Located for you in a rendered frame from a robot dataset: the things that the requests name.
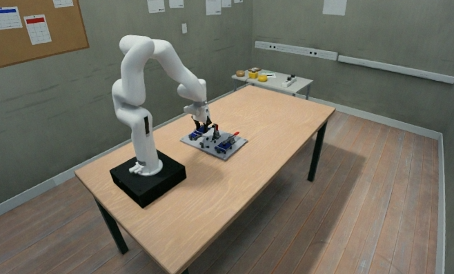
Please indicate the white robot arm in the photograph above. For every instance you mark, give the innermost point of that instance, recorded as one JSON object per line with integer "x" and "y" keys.
{"x": 128, "y": 95}

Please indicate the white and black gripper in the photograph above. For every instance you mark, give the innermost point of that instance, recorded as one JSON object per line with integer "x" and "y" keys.
{"x": 204, "y": 117}

